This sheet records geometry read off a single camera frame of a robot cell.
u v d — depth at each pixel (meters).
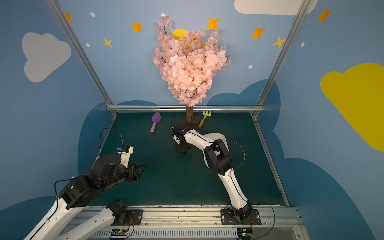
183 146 0.88
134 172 0.57
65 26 0.74
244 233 0.73
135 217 0.76
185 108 1.08
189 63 0.65
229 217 0.75
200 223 0.74
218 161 0.59
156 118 1.19
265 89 1.06
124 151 0.58
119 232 0.72
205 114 1.23
